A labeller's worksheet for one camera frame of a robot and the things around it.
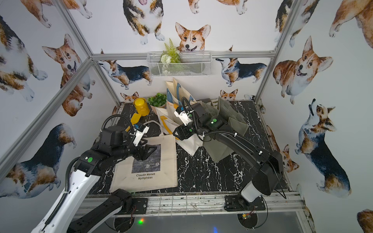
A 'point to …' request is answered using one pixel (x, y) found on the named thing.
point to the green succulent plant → (158, 100)
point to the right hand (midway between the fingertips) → (176, 130)
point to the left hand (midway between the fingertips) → (152, 141)
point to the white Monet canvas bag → (158, 170)
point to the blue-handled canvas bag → (177, 96)
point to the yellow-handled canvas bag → (168, 123)
